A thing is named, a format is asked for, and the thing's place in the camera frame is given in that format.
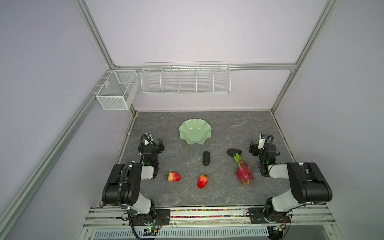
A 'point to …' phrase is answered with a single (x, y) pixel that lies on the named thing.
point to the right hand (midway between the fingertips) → (260, 143)
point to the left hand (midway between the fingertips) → (152, 141)
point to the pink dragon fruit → (244, 173)
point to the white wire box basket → (118, 92)
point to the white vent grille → (154, 233)
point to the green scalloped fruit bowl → (195, 130)
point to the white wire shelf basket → (186, 77)
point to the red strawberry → (203, 181)
